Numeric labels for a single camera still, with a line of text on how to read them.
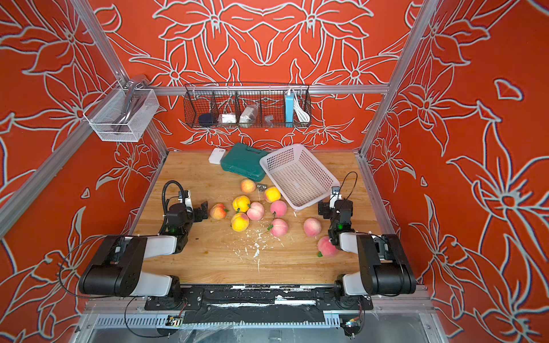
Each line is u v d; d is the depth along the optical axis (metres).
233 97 0.96
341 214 0.69
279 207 0.90
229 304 0.73
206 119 0.98
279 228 0.85
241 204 0.92
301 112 0.90
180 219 0.71
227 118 0.87
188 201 0.81
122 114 0.83
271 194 0.95
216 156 1.15
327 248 0.80
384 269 0.44
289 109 0.86
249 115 0.92
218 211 0.90
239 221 0.86
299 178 1.07
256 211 0.90
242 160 1.11
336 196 0.78
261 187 1.03
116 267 0.44
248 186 0.99
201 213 0.85
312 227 0.85
